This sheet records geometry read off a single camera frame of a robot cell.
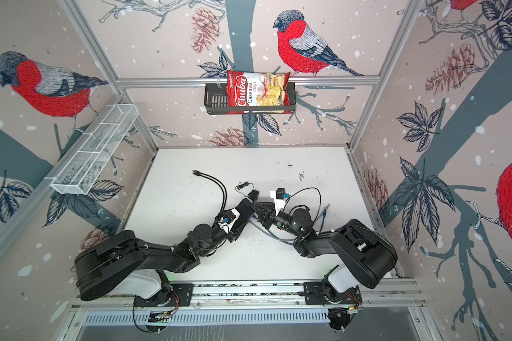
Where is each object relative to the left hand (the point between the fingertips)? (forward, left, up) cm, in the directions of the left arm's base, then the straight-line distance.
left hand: (241, 215), depth 79 cm
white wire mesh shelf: (+15, +55, +16) cm, 59 cm away
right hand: (0, -3, +3) cm, 4 cm away
